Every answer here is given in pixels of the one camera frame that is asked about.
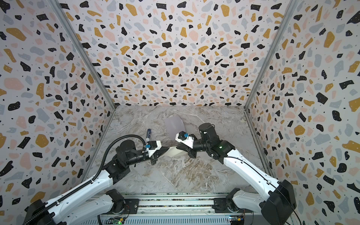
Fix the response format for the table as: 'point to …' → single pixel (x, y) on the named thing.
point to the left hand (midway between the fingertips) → (168, 146)
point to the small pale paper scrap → (242, 120)
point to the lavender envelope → (175, 125)
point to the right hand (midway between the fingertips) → (176, 144)
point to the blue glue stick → (148, 134)
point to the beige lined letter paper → (173, 151)
